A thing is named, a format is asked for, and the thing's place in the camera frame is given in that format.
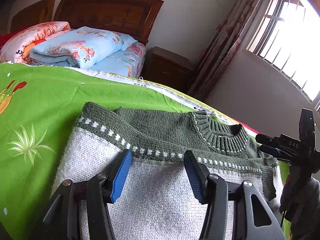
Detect small wooden headboard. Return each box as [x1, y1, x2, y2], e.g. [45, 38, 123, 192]
[10, 0, 55, 32]

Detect light blue floral quilt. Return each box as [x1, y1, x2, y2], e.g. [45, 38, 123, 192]
[29, 27, 137, 69]

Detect pink floral curtain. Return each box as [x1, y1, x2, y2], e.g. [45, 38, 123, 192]
[188, 0, 262, 101]

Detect dark wooden nightstand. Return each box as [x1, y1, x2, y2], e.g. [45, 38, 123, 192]
[141, 47, 195, 93]

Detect floral pillow under quilt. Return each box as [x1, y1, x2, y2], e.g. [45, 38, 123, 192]
[91, 42, 146, 78]

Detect red bed sheet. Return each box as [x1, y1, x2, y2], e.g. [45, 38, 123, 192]
[0, 30, 20, 49]

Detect pink floral quilt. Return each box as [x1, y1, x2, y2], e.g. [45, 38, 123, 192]
[1, 21, 71, 63]

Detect green cartoon bed sheet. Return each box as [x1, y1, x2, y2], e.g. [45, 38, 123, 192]
[0, 62, 293, 240]

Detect barred window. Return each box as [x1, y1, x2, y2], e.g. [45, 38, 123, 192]
[247, 0, 319, 112]

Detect green and white knit sweater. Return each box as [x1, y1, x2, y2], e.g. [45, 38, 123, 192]
[53, 102, 283, 239]

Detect large wooden headboard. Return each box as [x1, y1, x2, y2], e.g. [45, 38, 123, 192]
[54, 0, 164, 44]

